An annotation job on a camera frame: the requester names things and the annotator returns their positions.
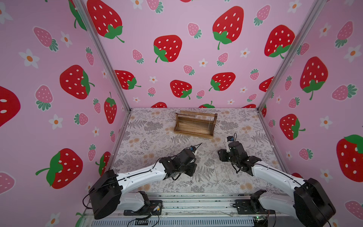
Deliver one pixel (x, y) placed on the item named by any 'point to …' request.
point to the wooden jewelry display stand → (195, 124)
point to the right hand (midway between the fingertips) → (226, 151)
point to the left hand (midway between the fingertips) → (196, 166)
